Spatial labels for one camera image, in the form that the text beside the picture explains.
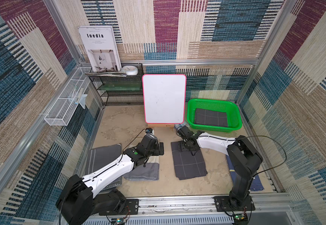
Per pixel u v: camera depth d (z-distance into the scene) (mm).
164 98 937
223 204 729
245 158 488
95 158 899
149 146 637
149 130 742
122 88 946
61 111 897
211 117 1072
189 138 701
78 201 394
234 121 1045
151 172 833
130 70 906
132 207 726
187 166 871
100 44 778
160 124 992
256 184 793
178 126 1047
